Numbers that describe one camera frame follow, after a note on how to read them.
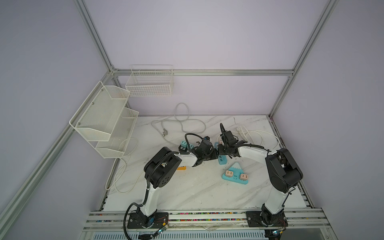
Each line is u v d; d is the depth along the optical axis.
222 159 0.93
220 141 0.80
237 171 0.86
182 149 0.99
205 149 0.77
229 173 0.82
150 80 0.96
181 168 0.90
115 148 0.77
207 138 0.90
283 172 0.49
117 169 0.93
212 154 0.86
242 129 1.13
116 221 0.75
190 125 1.16
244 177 0.81
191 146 0.82
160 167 0.54
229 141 0.76
